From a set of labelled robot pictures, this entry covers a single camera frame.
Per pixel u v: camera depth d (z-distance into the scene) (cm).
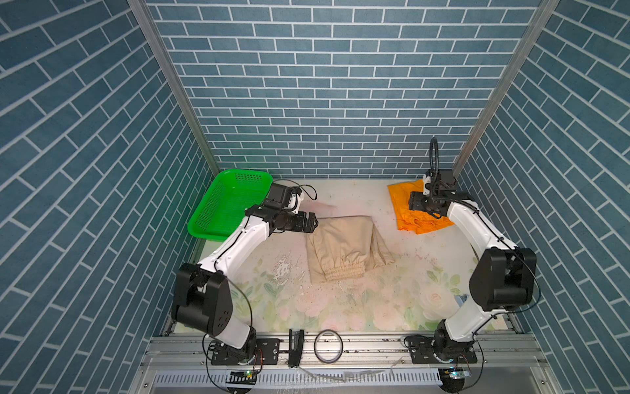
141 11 70
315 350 74
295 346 72
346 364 73
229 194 114
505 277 46
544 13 71
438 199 66
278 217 61
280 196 67
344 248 93
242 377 72
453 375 72
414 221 99
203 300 44
